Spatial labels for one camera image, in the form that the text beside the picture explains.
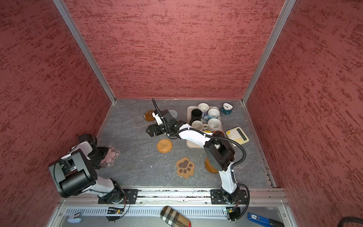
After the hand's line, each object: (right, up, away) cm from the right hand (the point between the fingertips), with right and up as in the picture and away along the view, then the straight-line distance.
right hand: (152, 132), depth 85 cm
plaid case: (+14, -38, -20) cm, 45 cm away
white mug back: (+36, +16, +23) cm, 46 cm away
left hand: (-30, -18, +2) cm, 35 cm away
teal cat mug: (+54, +15, +25) cm, 61 cm away
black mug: (+29, +10, +17) cm, 35 cm away
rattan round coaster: (+7, -11, +7) cm, 15 cm away
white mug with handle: (+30, +3, +10) cm, 32 cm away
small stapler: (-33, -40, -19) cm, 55 cm away
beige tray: (+24, +14, +28) cm, 39 cm away
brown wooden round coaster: (+36, -22, -1) cm, 42 cm away
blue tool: (+57, -39, -20) cm, 72 cm away
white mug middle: (+42, +3, +16) cm, 45 cm away
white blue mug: (+42, +11, +18) cm, 47 cm away
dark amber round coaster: (-9, +9, +24) cm, 27 cm away
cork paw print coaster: (+21, -22, -2) cm, 30 cm away
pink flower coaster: (-28, -18, +2) cm, 33 cm away
